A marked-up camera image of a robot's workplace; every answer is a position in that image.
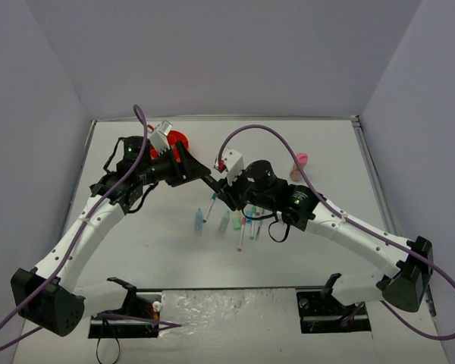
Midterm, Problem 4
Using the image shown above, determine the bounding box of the pink-capped black highlighter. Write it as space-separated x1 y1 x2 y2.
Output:
202 175 228 196

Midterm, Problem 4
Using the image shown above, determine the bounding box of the pink-capped white pen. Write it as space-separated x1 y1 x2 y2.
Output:
237 217 246 252

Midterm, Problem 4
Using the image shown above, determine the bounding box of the teal-capped white marker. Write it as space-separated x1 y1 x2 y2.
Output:
203 193 217 224

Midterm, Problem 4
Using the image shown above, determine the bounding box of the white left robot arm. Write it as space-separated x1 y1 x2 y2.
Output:
11 136 211 337

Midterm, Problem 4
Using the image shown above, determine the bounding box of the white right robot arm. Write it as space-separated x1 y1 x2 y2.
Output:
219 152 433 313

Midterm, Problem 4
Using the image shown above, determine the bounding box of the green-capped white pen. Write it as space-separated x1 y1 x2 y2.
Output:
249 206 257 240

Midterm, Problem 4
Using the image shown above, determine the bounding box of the orange round desk organizer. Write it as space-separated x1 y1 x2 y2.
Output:
147 120 190 165

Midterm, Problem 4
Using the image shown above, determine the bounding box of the pink-capped clear bottle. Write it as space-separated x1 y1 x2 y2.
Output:
290 152 309 182

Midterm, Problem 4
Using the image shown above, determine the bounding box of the light blue highlighter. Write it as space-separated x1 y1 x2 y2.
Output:
194 208 204 237

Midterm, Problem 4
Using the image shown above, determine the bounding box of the light green highlighter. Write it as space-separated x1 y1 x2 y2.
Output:
216 211 231 238

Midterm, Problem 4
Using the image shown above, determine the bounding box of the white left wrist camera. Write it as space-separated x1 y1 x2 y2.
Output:
149 120 172 155

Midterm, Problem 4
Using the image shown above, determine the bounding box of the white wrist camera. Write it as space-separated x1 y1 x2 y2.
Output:
149 120 172 155
214 148 244 186

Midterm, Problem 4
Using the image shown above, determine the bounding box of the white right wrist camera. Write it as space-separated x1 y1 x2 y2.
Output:
214 148 244 186

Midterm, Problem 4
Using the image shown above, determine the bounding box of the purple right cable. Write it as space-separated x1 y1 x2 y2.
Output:
215 124 455 340

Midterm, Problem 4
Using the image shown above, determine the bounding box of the aluminium table edge rail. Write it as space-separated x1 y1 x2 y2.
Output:
351 115 404 236

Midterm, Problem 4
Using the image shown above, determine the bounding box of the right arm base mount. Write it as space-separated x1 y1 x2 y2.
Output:
296 273 372 334

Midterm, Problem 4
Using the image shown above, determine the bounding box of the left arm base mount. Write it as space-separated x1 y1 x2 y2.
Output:
87 290 163 362

